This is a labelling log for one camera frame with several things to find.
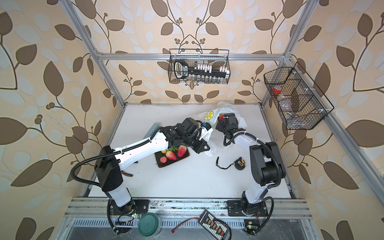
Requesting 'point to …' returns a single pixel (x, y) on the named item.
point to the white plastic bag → (210, 116)
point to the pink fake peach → (163, 159)
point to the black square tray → (169, 161)
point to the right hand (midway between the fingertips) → (224, 125)
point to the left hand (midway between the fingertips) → (211, 148)
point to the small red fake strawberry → (170, 155)
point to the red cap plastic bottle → (277, 89)
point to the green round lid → (148, 224)
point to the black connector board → (213, 225)
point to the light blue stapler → (151, 130)
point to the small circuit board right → (251, 225)
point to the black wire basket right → (301, 103)
